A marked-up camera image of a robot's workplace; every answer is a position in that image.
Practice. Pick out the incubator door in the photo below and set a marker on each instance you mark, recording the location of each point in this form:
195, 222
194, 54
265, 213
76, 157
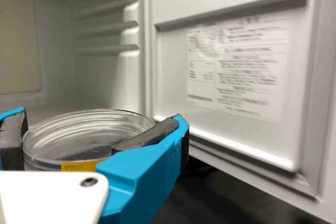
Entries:
236, 142

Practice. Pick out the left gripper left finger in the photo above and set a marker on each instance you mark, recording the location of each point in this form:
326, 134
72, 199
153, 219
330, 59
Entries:
10, 150

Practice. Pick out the petri dish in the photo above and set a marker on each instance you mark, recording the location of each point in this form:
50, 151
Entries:
78, 124

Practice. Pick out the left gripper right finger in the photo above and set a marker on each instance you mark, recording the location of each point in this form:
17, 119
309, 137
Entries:
147, 171

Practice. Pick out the white incubator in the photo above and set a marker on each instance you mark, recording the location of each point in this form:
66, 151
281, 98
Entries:
78, 77

